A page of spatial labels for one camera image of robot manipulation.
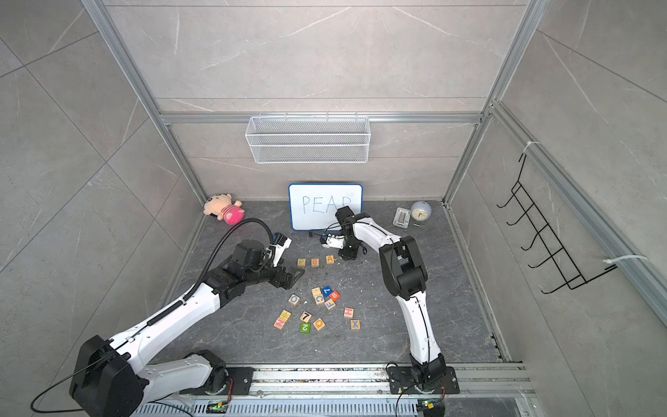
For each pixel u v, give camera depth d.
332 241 0.93
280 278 0.69
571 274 0.61
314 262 0.98
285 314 0.86
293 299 0.88
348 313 0.86
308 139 1.00
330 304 0.88
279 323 0.84
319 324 0.84
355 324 0.84
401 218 1.13
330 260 0.98
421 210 1.07
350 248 0.89
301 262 0.98
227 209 1.08
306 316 0.84
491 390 0.73
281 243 0.71
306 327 0.83
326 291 0.90
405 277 0.59
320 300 0.88
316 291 0.90
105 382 0.39
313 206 1.03
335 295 0.90
